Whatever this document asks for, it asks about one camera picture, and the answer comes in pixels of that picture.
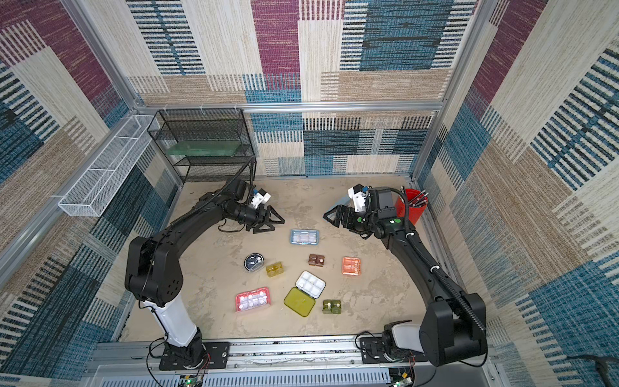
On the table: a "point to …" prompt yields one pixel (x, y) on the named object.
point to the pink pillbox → (253, 300)
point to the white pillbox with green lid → (302, 297)
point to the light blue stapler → (346, 202)
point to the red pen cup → (417, 202)
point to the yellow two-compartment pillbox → (275, 269)
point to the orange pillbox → (351, 266)
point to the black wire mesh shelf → (208, 124)
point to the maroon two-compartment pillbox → (315, 260)
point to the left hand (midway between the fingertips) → (280, 224)
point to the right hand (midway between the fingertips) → (336, 222)
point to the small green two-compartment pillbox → (331, 306)
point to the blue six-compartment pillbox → (305, 237)
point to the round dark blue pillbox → (254, 262)
